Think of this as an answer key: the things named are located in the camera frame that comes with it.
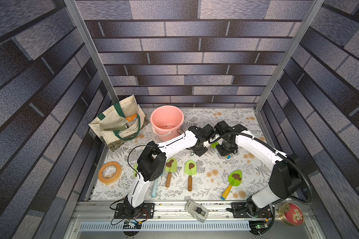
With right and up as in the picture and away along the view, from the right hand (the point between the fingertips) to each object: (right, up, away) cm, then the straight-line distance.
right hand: (223, 151), depth 85 cm
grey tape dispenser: (-16, -26, -15) cm, 34 cm away
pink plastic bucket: (-35, +17, +22) cm, 45 cm away
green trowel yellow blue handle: (-7, +5, -7) cm, 11 cm away
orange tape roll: (-67, -13, +2) cm, 69 cm away
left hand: (-13, 0, +3) cm, 13 cm away
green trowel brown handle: (-31, -10, +4) cm, 33 cm away
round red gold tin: (+29, -28, -14) cm, 43 cm away
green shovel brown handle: (-19, -12, +3) cm, 22 cm away
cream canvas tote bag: (-67, +17, +20) cm, 72 cm away
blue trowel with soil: (-39, -19, -6) cm, 44 cm away
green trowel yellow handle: (+7, -16, -1) cm, 17 cm away
